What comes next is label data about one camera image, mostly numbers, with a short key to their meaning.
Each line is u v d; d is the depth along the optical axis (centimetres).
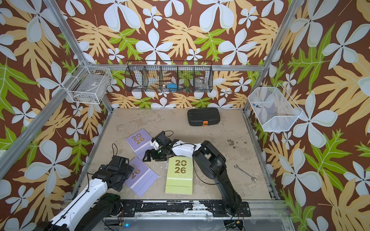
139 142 99
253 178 84
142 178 84
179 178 80
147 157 80
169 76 97
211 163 53
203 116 108
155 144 86
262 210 75
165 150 74
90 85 86
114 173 62
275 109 84
